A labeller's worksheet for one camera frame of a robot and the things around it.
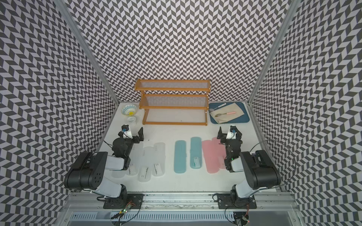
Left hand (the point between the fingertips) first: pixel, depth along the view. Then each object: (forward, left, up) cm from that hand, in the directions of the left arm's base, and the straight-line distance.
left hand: (135, 128), depth 90 cm
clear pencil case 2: (-23, -9, -9) cm, 26 cm away
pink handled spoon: (+18, -58, -8) cm, 62 cm away
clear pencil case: (-19, -16, -10) cm, 27 cm away
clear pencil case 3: (-15, -1, -9) cm, 17 cm away
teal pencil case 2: (-15, -29, -11) cm, 34 cm away
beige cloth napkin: (+23, -67, -7) cm, 71 cm away
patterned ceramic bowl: (+23, +13, -8) cm, 28 cm away
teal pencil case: (-12, -39, -12) cm, 42 cm away
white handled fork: (+26, -61, -6) cm, 67 cm away
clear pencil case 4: (-26, +6, -10) cm, 28 cm away
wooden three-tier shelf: (+36, -25, -13) cm, 45 cm away
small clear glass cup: (+11, +7, -6) cm, 14 cm away
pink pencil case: (-15, -49, -11) cm, 52 cm away
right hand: (-1, -60, 0) cm, 60 cm away
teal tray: (+14, -74, -8) cm, 76 cm away
